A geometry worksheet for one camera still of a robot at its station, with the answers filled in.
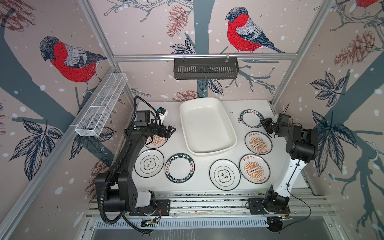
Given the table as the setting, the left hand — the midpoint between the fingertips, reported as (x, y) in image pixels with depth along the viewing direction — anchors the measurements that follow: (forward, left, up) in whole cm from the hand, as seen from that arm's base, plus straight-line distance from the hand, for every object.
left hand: (167, 125), depth 83 cm
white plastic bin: (+12, -24, -17) cm, 32 cm away
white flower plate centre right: (-21, -33, -19) cm, 44 cm away
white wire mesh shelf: (-5, +34, +11) cm, 36 cm away
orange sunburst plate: (-1, -58, -19) cm, 62 cm away
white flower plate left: (-13, +13, -20) cm, 28 cm away
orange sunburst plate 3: (+1, +9, -19) cm, 22 cm away
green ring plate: (+21, -60, -19) cm, 66 cm away
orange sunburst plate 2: (-18, -51, -19) cm, 57 cm away
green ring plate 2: (-17, -7, -19) cm, 26 cm away
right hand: (+14, -65, -17) cm, 69 cm away
